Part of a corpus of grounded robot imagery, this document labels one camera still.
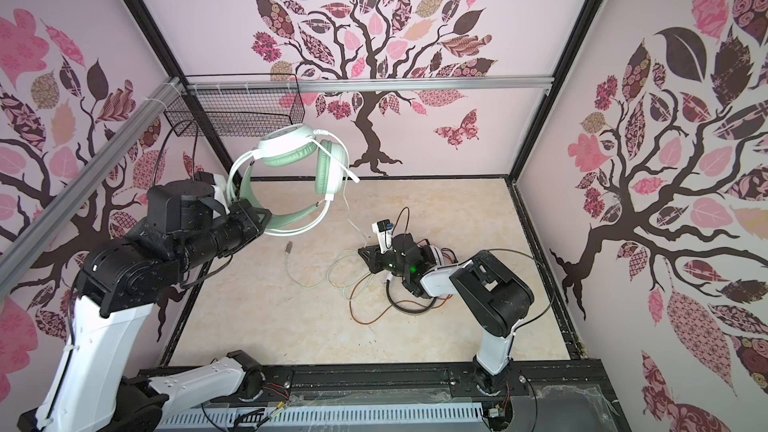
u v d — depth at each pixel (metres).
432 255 0.88
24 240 0.51
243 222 0.48
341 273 0.93
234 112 1.22
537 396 0.71
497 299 0.48
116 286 0.32
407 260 0.71
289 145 0.47
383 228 0.80
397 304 0.86
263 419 0.68
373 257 0.78
